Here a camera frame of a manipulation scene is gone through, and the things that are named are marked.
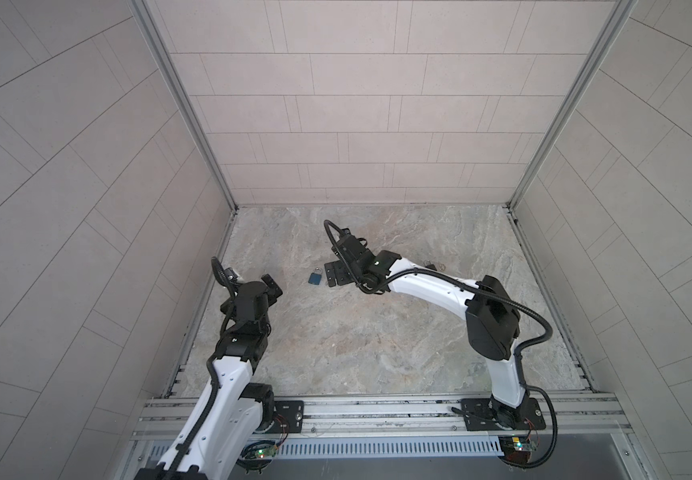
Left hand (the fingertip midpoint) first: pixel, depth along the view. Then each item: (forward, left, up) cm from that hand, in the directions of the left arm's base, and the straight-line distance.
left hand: (260, 277), depth 81 cm
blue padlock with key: (+7, -13, -12) cm, 19 cm away
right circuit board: (-37, -64, -13) cm, 75 cm away
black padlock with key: (+13, -51, -14) cm, 54 cm away
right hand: (+5, -21, -4) cm, 22 cm away
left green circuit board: (-38, -7, -10) cm, 39 cm away
